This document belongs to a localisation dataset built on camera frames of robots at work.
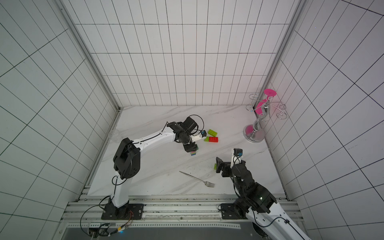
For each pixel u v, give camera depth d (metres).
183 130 0.67
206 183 0.81
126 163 0.51
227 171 0.64
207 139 1.00
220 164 0.65
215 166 0.90
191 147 0.79
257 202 0.49
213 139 1.00
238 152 0.62
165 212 0.74
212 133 1.03
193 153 0.92
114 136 1.00
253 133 1.03
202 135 0.79
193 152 0.90
